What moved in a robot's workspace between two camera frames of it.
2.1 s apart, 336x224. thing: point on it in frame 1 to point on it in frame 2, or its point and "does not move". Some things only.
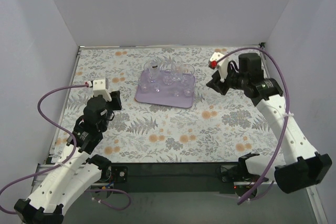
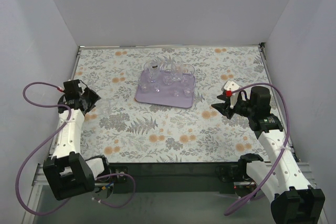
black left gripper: (115, 99) to (87, 99)
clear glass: (187, 75) does not move
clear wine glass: (157, 87) does not move
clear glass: (189, 88) does not move
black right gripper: (218, 81) to (230, 109)
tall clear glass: (177, 68) does not move
